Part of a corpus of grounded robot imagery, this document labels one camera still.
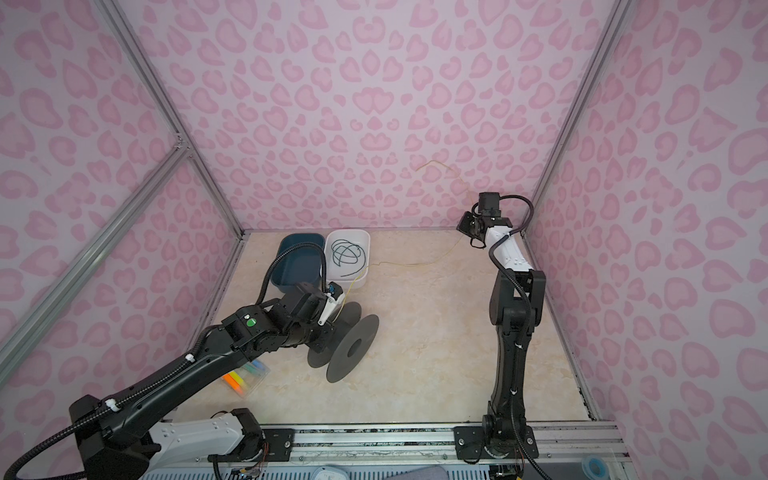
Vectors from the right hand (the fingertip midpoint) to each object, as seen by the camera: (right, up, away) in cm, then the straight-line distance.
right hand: (467, 220), depth 102 cm
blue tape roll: (+22, -62, -33) cm, 73 cm away
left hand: (-40, -29, -29) cm, 57 cm away
